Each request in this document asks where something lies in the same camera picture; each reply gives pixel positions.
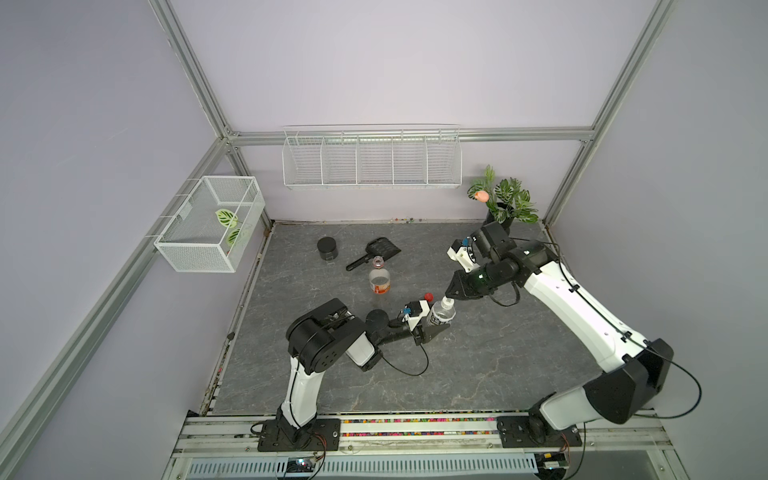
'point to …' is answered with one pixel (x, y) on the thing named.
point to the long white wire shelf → (372, 157)
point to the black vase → (507, 224)
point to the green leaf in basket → (227, 217)
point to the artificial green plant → (506, 197)
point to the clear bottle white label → (440, 316)
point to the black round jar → (327, 247)
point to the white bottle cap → (447, 303)
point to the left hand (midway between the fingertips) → (446, 317)
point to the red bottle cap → (428, 296)
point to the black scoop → (381, 247)
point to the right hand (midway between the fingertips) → (449, 292)
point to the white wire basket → (211, 231)
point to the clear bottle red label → (379, 278)
